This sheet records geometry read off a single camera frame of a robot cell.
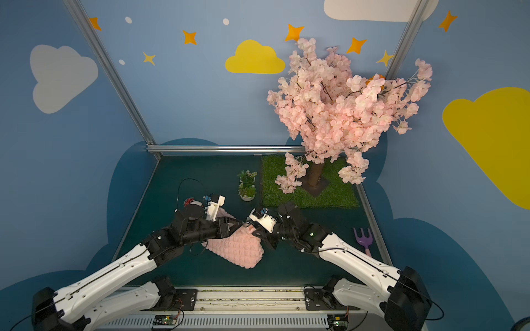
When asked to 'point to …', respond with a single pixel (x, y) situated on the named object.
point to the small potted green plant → (247, 189)
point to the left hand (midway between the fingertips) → (242, 220)
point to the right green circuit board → (339, 322)
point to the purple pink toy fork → (365, 241)
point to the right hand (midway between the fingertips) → (257, 229)
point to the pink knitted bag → (243, 248)
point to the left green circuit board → (165, 320)
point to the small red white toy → (191, 201)
